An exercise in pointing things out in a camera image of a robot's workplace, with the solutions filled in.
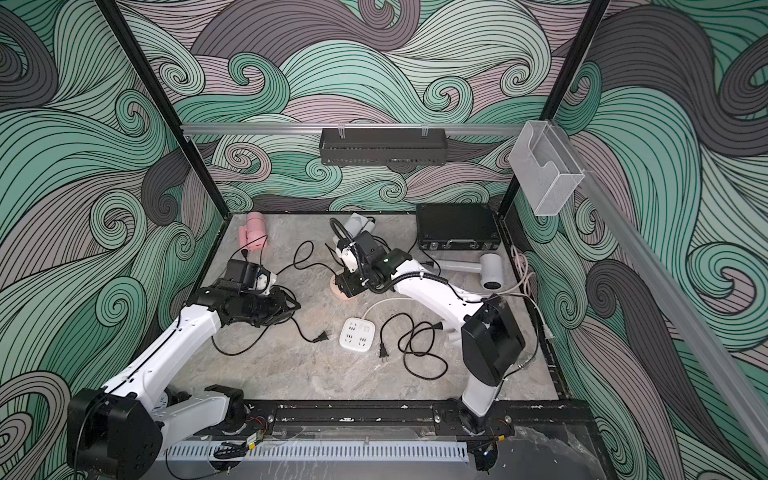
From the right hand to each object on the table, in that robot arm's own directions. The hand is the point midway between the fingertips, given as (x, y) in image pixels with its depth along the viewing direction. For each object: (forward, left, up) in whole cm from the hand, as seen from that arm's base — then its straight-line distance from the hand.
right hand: (343, 284), depth 82 cm
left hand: (-6, +13, -1) cm, 14 cm away
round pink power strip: (+6, +4, -13) cm, 15 cm away
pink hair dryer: (+28, +37, -11) cm, 48 cm away
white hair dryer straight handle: (+12, -47, -10) cm, 50 cm away
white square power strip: (-9, -4, -12) cm, 16 cm away
